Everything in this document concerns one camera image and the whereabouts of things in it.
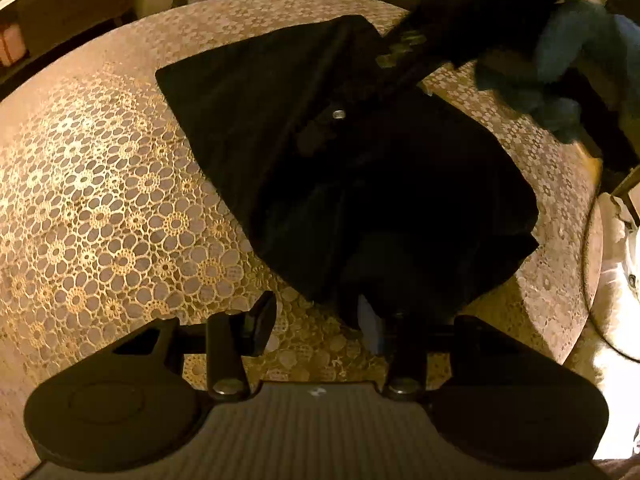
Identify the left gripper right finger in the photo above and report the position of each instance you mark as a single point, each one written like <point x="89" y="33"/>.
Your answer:
<point x="397" y="338"/>

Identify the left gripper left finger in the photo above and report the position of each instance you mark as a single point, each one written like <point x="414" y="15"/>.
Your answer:
<point x="229" y="337"/>

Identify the black garment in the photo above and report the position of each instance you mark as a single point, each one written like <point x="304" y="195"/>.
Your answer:
<point x="349" y="183"/>

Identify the blue garment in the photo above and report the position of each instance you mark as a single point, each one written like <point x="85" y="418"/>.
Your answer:
<point x="579" y="74"/>

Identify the wooden tv console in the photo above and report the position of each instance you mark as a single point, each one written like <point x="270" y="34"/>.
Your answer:
<point x="46" y="24"/>

